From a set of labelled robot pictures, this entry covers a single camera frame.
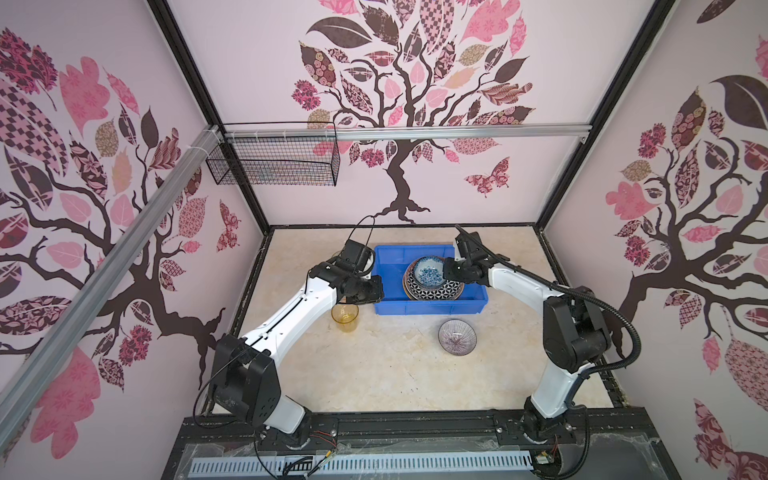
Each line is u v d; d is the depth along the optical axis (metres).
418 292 0.97
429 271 0.98
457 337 0.90
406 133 0.93
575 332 0.49
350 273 0.60
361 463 0.70
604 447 0.71
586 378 0.53
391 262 1.07
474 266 0.71
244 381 0.42
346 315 0.92
